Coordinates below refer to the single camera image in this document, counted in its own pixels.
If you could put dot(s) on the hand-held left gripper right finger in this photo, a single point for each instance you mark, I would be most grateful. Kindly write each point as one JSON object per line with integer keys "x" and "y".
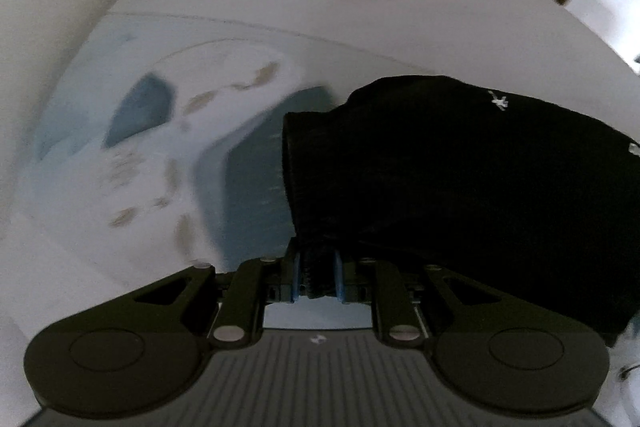
{"x": 338, "y": 274}

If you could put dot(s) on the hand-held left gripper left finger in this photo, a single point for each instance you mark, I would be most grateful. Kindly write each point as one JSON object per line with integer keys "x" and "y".
{"x": 296, "y": 274}

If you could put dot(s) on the black sweater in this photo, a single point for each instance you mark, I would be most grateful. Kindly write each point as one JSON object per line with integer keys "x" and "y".
{"x": 450, "y": 182}

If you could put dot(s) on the printed tablecloth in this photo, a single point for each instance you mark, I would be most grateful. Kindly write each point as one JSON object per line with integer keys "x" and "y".
{"x": 250, "y": 32}

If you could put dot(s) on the white garment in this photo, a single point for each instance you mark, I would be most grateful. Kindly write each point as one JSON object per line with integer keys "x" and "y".
{"x": 627, "y": 347}

